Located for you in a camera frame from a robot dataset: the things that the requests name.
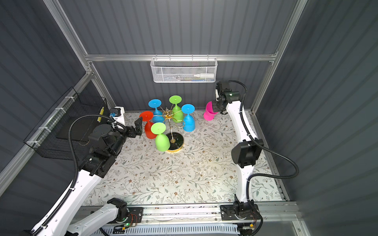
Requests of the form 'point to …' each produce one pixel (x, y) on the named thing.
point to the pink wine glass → (209, 113)
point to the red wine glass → (147, 116)
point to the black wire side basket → (50, 138)
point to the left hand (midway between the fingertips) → (131, 117)
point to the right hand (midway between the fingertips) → (220, 106)
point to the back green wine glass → (177, 113)
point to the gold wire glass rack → (176, 139)
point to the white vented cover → (168, 228)
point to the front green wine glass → (162, 142)
